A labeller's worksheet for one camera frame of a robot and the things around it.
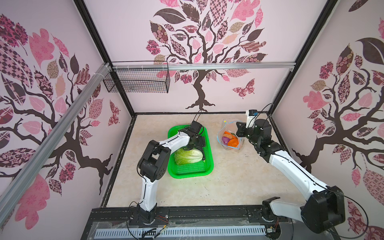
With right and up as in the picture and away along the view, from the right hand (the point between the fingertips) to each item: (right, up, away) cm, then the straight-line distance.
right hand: (238, 120), depth 80 cm
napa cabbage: (-31, -21, +6) cm, 38 cm away
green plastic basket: (-21, -30, +10) cm, 38 cm away
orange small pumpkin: (-1, -13, +10) cm, 17 cm away
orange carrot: (-2, -8, +22) cm, 24 cm away
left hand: (-21, -16, +17) cm, 31 cm away
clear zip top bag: (-2, -10, +19) cm, 21 cm away
